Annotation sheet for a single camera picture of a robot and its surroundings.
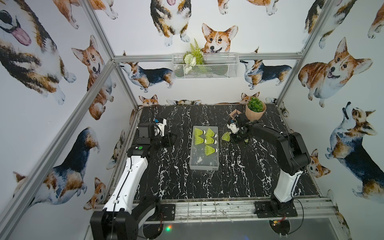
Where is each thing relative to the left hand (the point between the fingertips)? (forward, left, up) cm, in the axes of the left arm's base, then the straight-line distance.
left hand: (175, 133), depth 79 cm
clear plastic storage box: (-5, -11, -21) cm, 25 cm away
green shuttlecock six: (+6, -12, -17) cm, 22 cm away
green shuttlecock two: (+13, -12, -18) cm, 25 cm away
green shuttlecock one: (+11, -20, -18) cm, 29 cm away
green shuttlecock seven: (+6, -19, -19) cm, 28 cm away
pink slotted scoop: (+32, -40, -22) cm, 56 cm away
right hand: (+6, -33, -16) cm, 37 cm away
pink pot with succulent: (+25, -51, -9) cm, 57 cm away
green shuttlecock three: (+8, -30, -17) cm, 35 cm away
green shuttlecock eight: (-2, -18, -16) cm, 24 cm away
